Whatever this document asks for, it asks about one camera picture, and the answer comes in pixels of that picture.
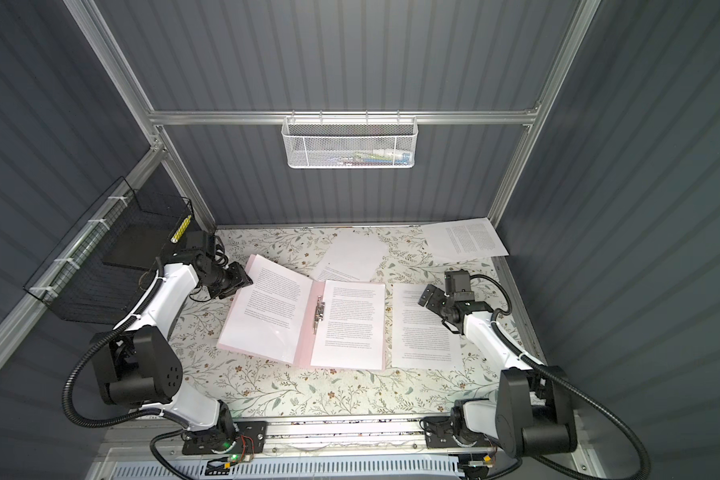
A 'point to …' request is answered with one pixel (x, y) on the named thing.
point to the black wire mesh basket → (94, 277)
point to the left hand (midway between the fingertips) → (243, 284)
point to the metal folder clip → (319, 314)
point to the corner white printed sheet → (464, 240)
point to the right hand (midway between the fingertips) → (438, 303)
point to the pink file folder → (314, 323)
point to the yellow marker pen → (181, 229)
